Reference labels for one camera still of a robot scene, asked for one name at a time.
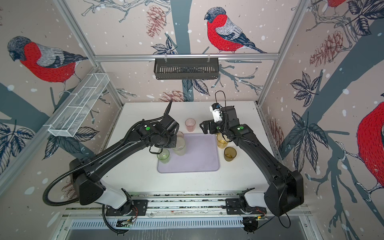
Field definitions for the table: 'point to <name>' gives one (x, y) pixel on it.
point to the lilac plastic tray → (201, 155)
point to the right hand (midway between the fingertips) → (206, 124)
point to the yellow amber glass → (222, 140)
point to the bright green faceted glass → (164, 156)
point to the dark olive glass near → (230, 153)
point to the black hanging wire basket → (186, 69)
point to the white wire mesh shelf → (69, 118)
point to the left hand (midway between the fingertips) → (174, 143)
